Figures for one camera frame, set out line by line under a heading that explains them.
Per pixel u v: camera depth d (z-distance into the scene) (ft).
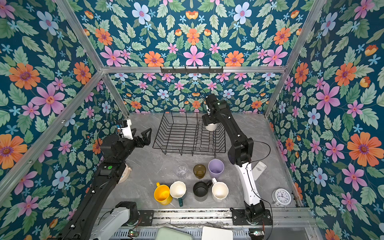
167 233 2.22
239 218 2.40
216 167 2.75
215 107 2.26
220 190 2.62
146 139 2.19
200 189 2.68
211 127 3.11
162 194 2.64
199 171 2.91
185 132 3.45
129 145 2.04
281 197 2.51
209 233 2.31
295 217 2.47
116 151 1.82
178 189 2.60
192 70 3.00
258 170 2.85
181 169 2.86
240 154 1.99
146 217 2.41
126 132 2.06
